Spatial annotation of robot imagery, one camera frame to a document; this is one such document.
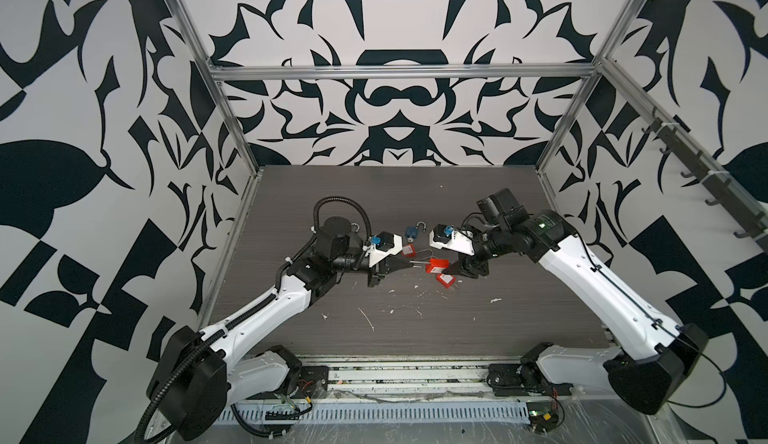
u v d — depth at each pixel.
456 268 0.62
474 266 0.61
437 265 0.68
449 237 0.59
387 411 0.71
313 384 0.73
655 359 0.38
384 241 0.58
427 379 0.76
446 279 0.89
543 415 0.71
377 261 0.62
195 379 0.39
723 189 0.55
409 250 0.96
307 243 0.61
